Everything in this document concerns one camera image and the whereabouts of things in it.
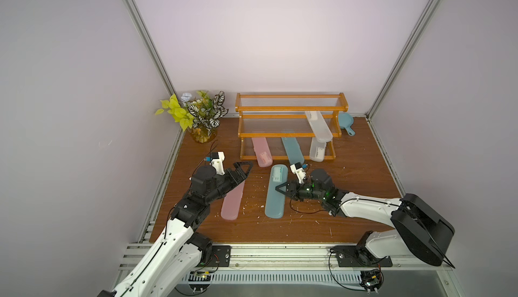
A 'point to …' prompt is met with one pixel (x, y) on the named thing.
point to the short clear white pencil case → (317, 150)
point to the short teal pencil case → (293, 150)
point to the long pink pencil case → (232, 202)
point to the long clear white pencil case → (320, 127)
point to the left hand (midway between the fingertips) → (249, 169)
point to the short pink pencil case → (262, 152)
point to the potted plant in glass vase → (199, 116)
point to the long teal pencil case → (275, 200)
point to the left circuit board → (199, 276)
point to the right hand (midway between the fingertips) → (276, 187)
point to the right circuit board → (371, 280)
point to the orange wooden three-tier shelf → (289, 124)
